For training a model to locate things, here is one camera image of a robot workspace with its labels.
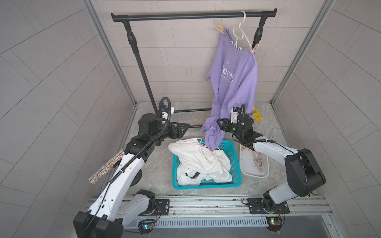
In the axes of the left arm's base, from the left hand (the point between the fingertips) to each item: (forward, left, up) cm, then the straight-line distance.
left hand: (186, 124), depth 69 cm
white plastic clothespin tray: (-8, -38, -27) cm, 47 cm away
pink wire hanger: (-4, -12, -18) cm, 22 cm away
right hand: (+12, -18, -13) cm, 25 cm away
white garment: (-11, -6, -20) cm, 23 cm away
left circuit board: (-37, +17, -25) cm, 48 cm away
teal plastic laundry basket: (-1, -23, -20) cm, 30 cm away
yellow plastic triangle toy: (+28, -49, -26) cm, 62 cm away
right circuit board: (-36, -42, -28) cm, 62 cm away
